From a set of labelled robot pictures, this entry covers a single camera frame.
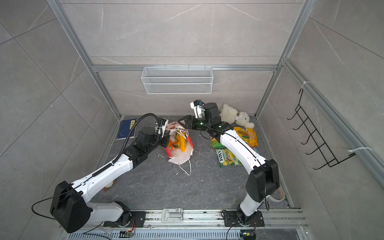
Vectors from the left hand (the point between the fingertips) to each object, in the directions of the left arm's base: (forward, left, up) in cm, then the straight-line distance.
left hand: (169, 127), depth 79 cm
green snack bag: (+4, -28, -23) cm, 37 cm away
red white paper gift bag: (-6, -2, -21) cm, 22 cm away
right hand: (0, -7, +5) cm, 8 cm away
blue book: (+24, +39, -26) cm, 53 cm away
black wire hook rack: (-27, -67, +9) cm, 73 cm away
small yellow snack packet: (0, -6, -14) cm, 15 cm away
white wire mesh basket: (+39, -5, +4) cm, 39 cm away
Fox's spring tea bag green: (-7, -33, -22) cm, 41 cm away
